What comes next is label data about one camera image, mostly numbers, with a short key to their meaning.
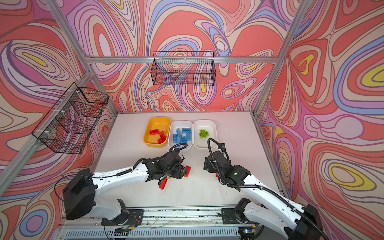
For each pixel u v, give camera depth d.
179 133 1.04
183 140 1.01
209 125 1.06
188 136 1.04
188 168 0.89
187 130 1.05
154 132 1.05
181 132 1.06
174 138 1.02
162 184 0.80
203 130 1.04
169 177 0.71
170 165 0.63
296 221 0.40
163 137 1.02
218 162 0.56
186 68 0.96
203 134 1.01
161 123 1.11
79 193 0.41
